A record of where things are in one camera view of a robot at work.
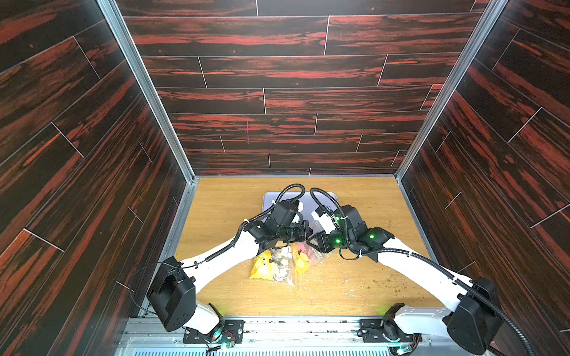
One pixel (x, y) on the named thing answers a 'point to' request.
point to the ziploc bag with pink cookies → (303, 256)
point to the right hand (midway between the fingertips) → (314, 236)
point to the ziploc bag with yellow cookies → (278, 264)
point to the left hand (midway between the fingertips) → (315, 232)
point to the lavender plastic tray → (269, 197)
